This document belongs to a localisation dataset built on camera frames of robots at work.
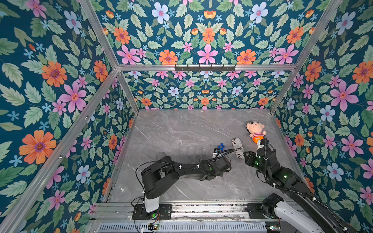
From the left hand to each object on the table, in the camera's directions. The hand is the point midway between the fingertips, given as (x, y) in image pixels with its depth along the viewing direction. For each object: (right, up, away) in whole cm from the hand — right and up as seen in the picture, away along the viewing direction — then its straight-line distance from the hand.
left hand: (222, 167), depth 86 cm
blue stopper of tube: (+1, +10, +12) cm, 16 cm away
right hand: (+12, +11, -9) cm, 19 cm away
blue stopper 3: (0, +10, +12) cm, 16 cm away
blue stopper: (+2, +9, +11) cm, 14 cm away
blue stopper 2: (+2, +12, +13) cm, 17 cm away
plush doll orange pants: (+25, +23, +12) cm, 36 cm away
